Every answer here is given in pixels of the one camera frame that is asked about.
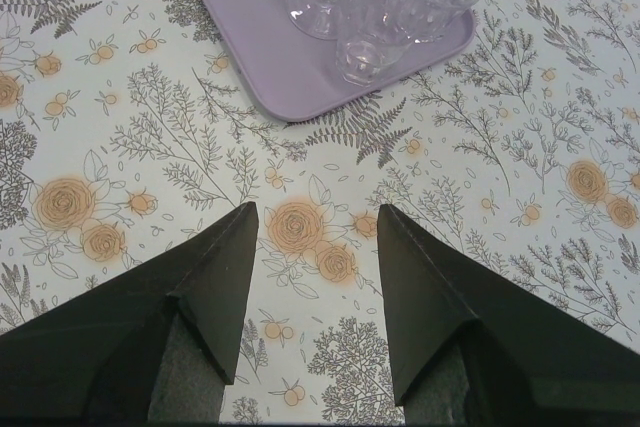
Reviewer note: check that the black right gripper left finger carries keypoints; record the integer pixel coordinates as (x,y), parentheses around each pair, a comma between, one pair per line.
(155,346)

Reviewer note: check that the floral patterned table mat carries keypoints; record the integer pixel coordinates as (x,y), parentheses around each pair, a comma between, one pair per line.
(125,131)

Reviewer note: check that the lilac rectangular plastic tray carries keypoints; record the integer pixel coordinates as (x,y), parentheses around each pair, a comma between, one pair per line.
(292,76)

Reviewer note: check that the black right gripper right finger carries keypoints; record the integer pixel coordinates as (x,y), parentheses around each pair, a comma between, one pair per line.
(469,348)

